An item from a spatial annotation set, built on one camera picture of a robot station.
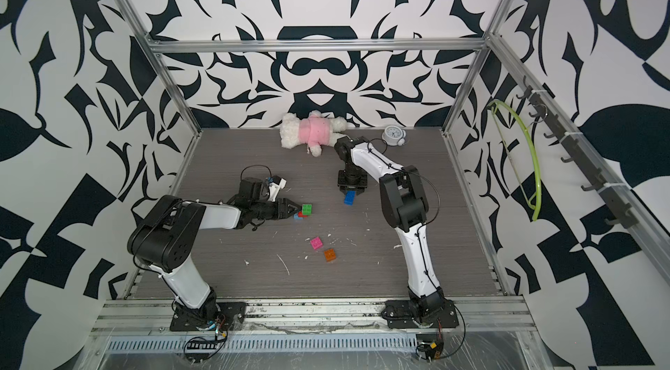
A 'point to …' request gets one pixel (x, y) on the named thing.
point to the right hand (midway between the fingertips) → (348, 187)
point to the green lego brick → (306, 208)
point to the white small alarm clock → (394, 135)
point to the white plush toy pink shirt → (313, 132)
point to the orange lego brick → (330, 255)
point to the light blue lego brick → (297, 217)
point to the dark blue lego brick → (350, 197)
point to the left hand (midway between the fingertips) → (296, 204)
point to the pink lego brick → (316, 243)
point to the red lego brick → (300, 215)
